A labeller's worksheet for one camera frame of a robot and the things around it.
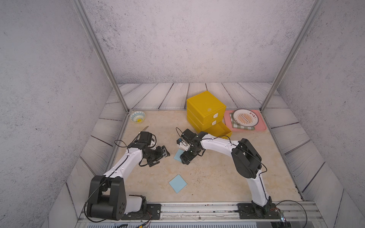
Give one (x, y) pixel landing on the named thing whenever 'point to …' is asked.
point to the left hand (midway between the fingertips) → (166, 156)
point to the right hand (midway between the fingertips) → (187, 158)
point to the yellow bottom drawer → (217, 128)
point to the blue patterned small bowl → (137, 116)
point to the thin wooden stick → (144, 128)
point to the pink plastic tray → (260, 126)
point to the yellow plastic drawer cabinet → (206, 113)
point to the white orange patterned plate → (245, 117)
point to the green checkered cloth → (235, 125)
